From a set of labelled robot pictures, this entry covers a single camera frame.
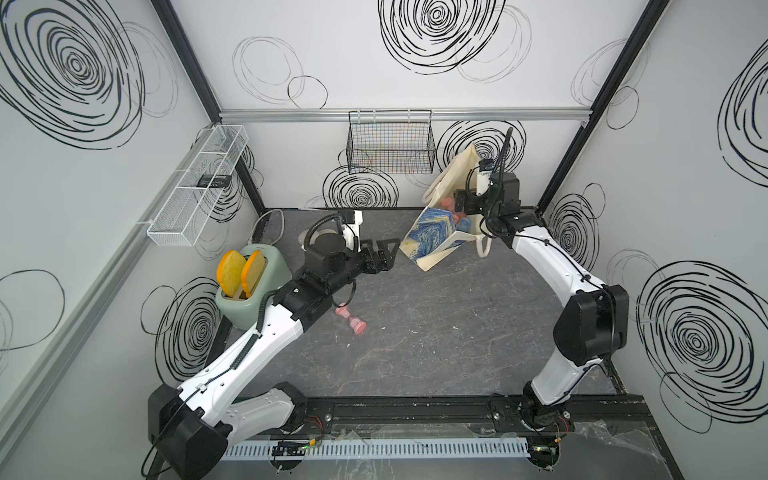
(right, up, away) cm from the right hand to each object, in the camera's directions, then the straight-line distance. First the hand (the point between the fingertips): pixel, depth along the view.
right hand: (472, 188), depth 85 cm
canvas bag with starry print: (-9, -11, +6) cm, 15 cm away
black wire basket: (-24, +26, +39) cm, 52 cm away
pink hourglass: (-33, -40, +1) cm, 52 cm away
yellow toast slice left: (-66, -23, -8) cm, 70 cm away
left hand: (-25, -15, -16) cm, 33 cm away
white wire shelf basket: (-75, -8, -13) cm, 76 cm away
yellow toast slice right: (-60, -23, -8) cm, 65 cm away
